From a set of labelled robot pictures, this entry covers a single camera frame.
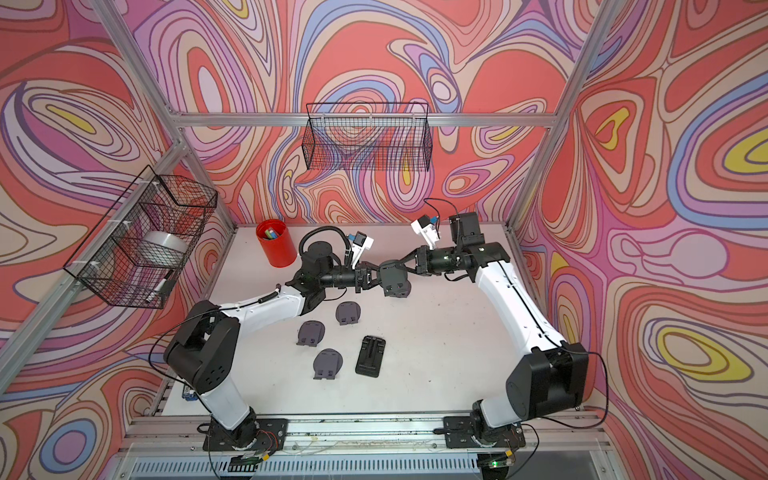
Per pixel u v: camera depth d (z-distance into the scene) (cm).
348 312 94
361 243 72
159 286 72
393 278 75
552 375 42
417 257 68
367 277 73
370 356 84
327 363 86
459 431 73
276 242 101
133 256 72
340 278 72
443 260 65
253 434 72
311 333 91
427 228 70
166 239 73
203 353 47
